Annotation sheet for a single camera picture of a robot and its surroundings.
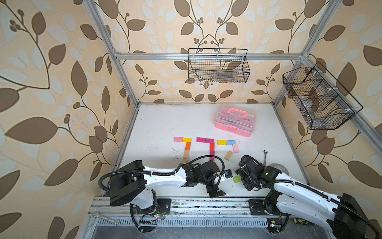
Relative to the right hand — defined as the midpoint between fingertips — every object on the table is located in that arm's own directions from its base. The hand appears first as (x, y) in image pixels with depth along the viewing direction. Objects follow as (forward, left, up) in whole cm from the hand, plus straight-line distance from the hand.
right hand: (236, 176), depth 83 cm
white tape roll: (+4, -25, +1) cm, 26 cm away
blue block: (+22, -1, 0) cm, 22 cm away
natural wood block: (+13, +28, 0) cm, 31 cm away
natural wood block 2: (+13, +2, 0) cm, 13 cm away
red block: (+20, +11, -1) cm, 23 cm away
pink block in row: (+26, +34, 0) cm, 43 cm away
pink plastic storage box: (+32, -7, +9) cm, 34 cm away
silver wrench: (-15, +73, 0) cm, 74 cm away
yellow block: (+23, +5, -2) cm, 24 cm away
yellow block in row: (+26, +29, -1) cm, 39 cm away
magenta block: (+25, +18, +1) cm, 31 cm away
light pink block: (+19, -4, -3) cm, 20 cm away
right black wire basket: (+24, -43, +32) cm, 59 cm away
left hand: (-4, +9, +6) cm, 12 cm away
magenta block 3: (+16, +12, -1) cm, 20 cm away
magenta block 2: (+25, +13, -2) cm, 28 cm away
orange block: (+21, +27, 0) cm, 34 cm away
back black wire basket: (+61, +6, +33) cm, 69 cm away
